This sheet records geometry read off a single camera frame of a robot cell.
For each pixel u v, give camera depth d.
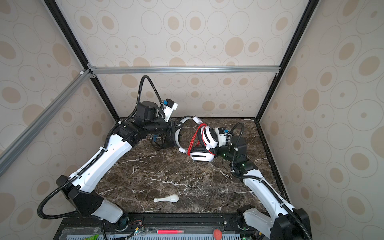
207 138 0.55
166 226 0.73
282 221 0.39
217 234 0.68
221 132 0.66
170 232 0.72
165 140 1.06
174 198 0.81
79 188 0.40
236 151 0.57
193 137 1.10
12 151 0.52
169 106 0.59
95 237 0.69
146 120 0.52
